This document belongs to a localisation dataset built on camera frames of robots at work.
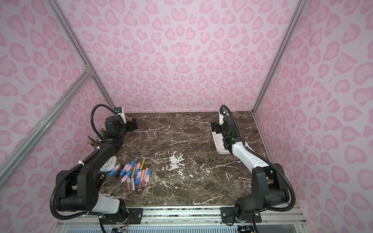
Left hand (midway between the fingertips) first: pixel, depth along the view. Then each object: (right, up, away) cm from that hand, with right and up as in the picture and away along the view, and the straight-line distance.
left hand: (129, 117), depth 87 cm
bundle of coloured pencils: (-22, -15, +1) cm, 27 cm away
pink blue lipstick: (-11, -34, +1) cm, 35 cm away
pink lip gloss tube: (+10, -34, -1) cm, 35 cm away
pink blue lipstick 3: (+6, -36, -2) cm, 36 cm away
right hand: (+56, -1, +1) cm, 56 cm away
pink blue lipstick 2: (-4, -33, +1) cm, 33 cm away
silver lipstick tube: (+3, -38, -4) cm, 39 cm away
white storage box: (+56, -18, +13) cm, 60 cm away
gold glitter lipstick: (+7, -29, +4) cm, 30 cm away
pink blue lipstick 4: (-1, -30, +3) cm, 30 cm away
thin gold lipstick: (+2, -33, +1) cm, 33 cm away
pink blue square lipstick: (+11, -35, -1) cm, 37 cm away
